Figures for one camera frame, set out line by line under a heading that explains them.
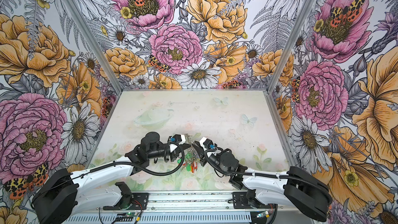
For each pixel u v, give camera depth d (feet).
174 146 2.17
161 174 1.68
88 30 2.92
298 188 1.40
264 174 1.70
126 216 2.35
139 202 2.40
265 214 2.34
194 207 2.41
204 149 2.09
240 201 2.40
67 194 1.33
